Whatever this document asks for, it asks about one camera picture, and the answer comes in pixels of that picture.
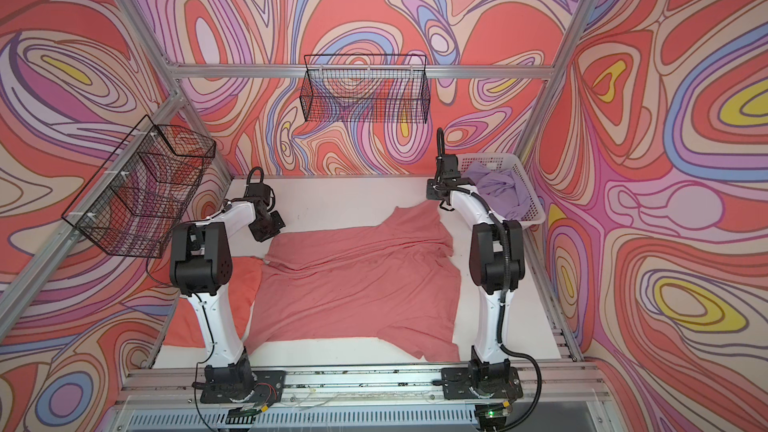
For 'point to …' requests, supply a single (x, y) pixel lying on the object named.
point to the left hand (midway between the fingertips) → (283, 228)
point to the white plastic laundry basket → (535, 214)
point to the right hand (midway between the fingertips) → (442, 193)
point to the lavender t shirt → (503, 191)
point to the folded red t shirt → (185, 329)
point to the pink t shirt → (395, 280)
